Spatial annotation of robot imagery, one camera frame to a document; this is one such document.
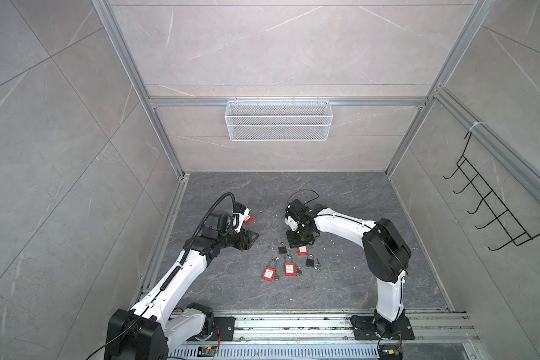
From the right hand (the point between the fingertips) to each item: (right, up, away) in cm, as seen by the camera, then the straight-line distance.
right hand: (291, 243), depth 92 cm
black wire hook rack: (+57, +11, -33) cm, 67 cm away
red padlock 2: (+4, -3, -2) cm, 5 cm away
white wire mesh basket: (-5, +54, +9) cm, 55 cm away
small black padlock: (-4, -3, +1) cm, 5 cm away
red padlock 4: (-1, -8, -6) cm, 10 cm away
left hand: (-16, +8, -10) cm, 21 cm away
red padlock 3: (-9, -9, -7) cm, 14 cm away
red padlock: (-19, +8, +9) cm, 23 cm away
